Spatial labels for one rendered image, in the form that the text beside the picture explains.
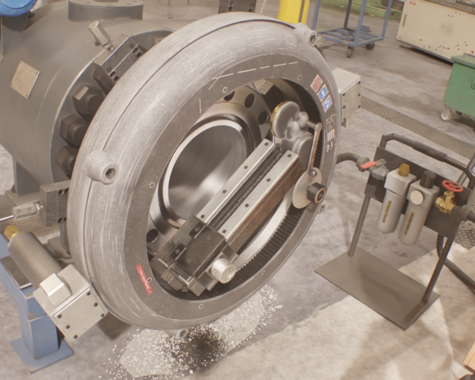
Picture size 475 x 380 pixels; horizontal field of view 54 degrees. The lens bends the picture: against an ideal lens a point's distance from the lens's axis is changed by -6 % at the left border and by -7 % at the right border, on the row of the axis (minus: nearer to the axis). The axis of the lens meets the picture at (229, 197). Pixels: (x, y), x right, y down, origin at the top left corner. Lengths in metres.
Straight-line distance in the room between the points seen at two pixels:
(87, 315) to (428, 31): 6.93
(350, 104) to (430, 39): 6.19
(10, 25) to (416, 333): 1.64
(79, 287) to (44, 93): 0.50
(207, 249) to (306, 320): 0.79
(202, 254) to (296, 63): 0.43
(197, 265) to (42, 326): 0.59
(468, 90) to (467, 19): 2.96
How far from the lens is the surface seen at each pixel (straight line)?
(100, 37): 0.88
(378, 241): 2.25
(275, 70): 0.99
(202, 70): 0.86
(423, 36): 7.58
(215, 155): 1.31
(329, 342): 1.66
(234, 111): 1.14
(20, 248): 1.14
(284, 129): 1.16
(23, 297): 1.35
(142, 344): 1.54
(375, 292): 1.92
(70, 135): 1.15
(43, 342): 1.46
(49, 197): 0.93
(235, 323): 1.62
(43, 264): 1.07
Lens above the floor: 1.12
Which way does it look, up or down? 29 degrees down
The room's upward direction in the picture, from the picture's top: 8 degrees clockwise
